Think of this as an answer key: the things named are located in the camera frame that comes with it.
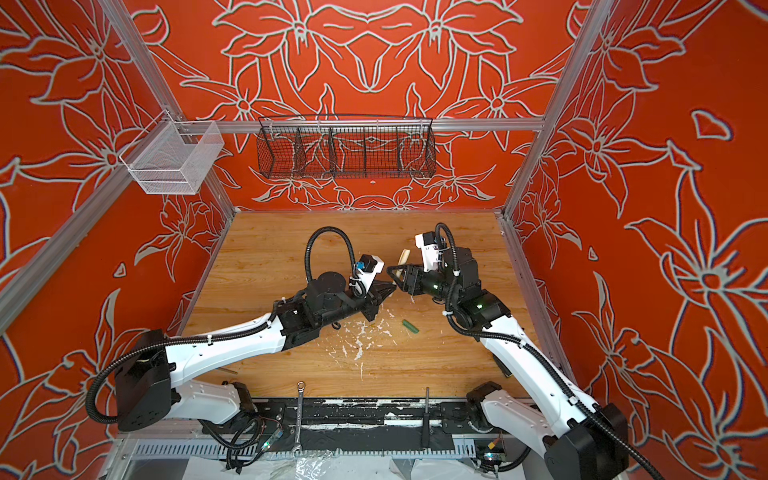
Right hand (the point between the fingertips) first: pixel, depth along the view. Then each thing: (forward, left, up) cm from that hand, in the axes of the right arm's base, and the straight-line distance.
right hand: (389, 270), depth 71 cm
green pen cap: (-4, -6, -25) cm, 26 cm away
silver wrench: (-33, +23, -26) cm, 48 cm away
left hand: (-3, -1, -2) cm, 3 cm away
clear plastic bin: (+40, +67, +7) cm, 78 cm away
